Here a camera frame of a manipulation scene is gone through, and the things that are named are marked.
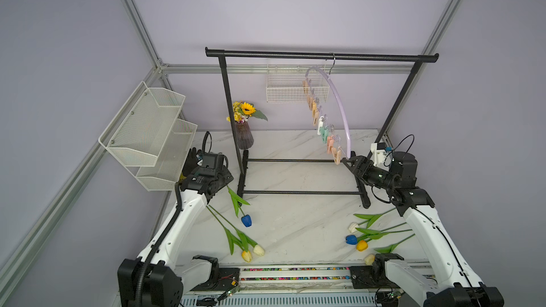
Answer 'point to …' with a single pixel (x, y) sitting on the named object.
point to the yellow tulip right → (362, 246)
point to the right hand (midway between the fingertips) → (347, 167)
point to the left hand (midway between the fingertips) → (224, 179)
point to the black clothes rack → (239, 162)
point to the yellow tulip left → (246, 255)
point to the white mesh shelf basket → (149, 138)
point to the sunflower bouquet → (242, 111)
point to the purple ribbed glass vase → (244, 135)
